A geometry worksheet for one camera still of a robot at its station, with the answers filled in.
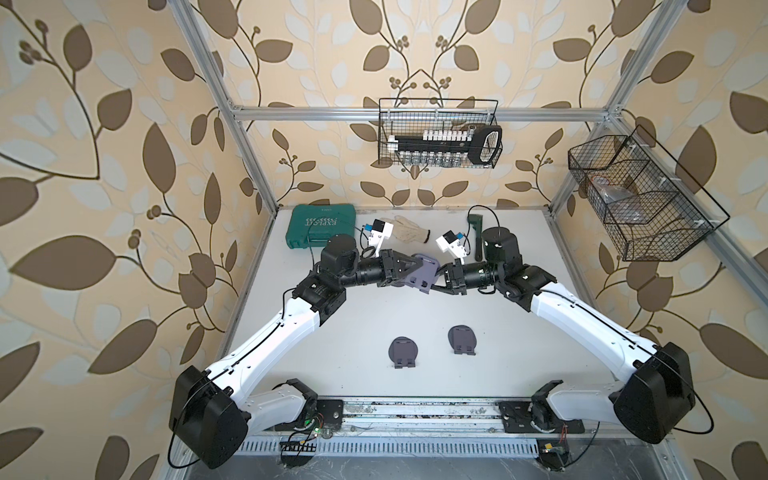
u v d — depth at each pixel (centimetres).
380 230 65
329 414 74
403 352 85
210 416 39
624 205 70
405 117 91
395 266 63
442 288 65
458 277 62
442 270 66
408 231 114
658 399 39
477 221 115
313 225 111
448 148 85
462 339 87
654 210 72
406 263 68
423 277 66
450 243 68
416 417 75
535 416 67
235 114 93
